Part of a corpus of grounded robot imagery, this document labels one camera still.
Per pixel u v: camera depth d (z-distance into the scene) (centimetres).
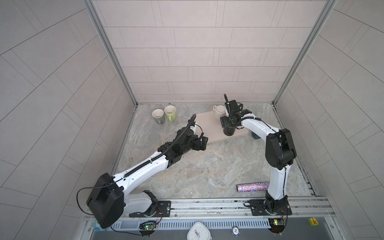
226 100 78
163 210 71
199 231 63
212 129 100
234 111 74
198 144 68
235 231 65
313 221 67
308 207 72
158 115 97
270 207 63
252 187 74
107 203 38
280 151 52
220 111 102
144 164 47
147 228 64
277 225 68
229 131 96
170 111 101
